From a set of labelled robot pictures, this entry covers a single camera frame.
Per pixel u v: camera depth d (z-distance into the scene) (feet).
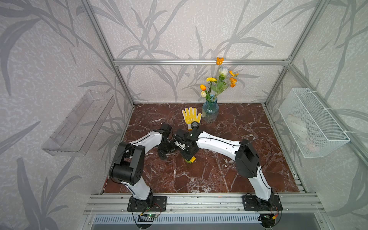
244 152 1.89
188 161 2.79
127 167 1.52
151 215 2.32
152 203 2.37
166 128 2.55
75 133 2.23
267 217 2.44
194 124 3.45
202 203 2.47
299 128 2.54
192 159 2.68
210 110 3.34
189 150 2.37
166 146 2.57
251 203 2.41
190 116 3.67
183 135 2.23
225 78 3.19
